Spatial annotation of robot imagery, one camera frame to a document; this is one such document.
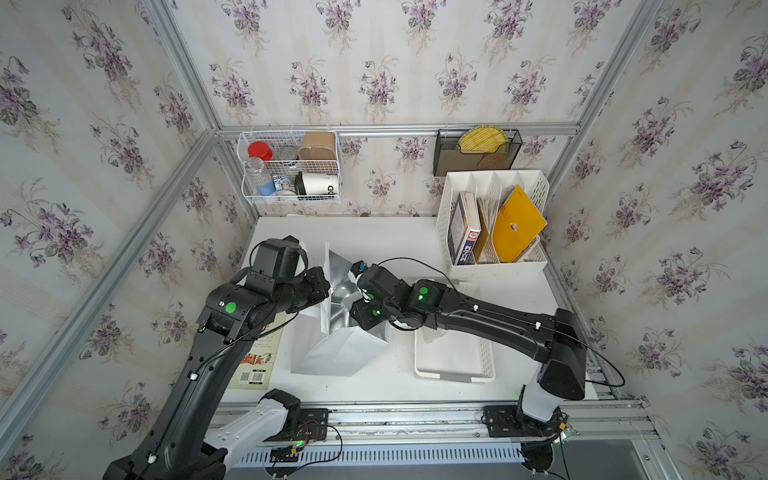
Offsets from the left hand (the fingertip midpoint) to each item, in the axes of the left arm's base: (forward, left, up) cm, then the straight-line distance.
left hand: (337, 287), depth 64 cm
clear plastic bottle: (+39, +28, -1) cm, 49 cm away
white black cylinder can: (+41, +11, -4) cm, 42 cm away
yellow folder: (+33, -56, -14) cm, 67 cm away
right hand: (0, -4, -12) cm, 12 cm away
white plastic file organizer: (+46, -62, -7) cm, 78 cm away
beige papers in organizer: (+32, -42, -7) cm, 53 cm away
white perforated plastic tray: (-4, -31, -33) cm, 46 cm away
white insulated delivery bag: (-11, +1, -2) cm, 11 cm away
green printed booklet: (-9, +25, -31) cm, 41 cm away
